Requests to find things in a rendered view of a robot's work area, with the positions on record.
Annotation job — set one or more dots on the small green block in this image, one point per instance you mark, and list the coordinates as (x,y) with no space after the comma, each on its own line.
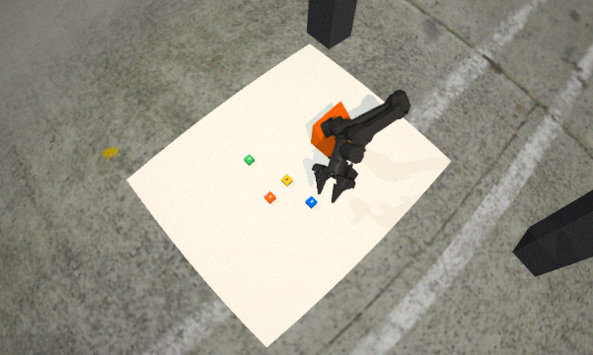
(249,159)

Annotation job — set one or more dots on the blue block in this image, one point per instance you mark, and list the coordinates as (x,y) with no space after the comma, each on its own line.
(311,202)

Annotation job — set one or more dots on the yellow block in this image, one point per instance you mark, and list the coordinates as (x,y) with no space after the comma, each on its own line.
(287,180)

